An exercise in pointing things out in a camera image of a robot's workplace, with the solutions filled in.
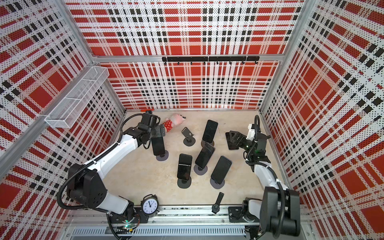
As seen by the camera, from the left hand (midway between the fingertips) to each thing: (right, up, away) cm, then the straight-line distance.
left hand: (155, 131), depth 86 cm
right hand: (+47, -2, -1) cm, 47 cm away
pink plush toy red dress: (+9, +7, +19) cm, 22 cm away
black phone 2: (+1, -9, +5) cm, 10 cm away
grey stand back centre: (+19, -7, +13) cm, 24 cm away
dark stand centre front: (+17, -30, -2) cm, 35 cm away
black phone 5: (+38, -20, -8) cm, 44 cm away
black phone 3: (+18, -17, -8) cm, 26 cm away
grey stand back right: (+29, -9, +15) cm, 33 cm away
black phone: (+33, 0, +7) cm, 34 cm away
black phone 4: (+29, -13, -4) cm, 32 cm away
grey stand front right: (+36, -31, -3) cm, 47 cm away
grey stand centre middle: (+26, -24, +2) cm, 35 cm away
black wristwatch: (+35, -39, -11) cm, 53 cm away
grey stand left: (+3, -17, +9) cm, 19 cm away
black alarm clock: (+1, -37, -12) cm, 39 cm away
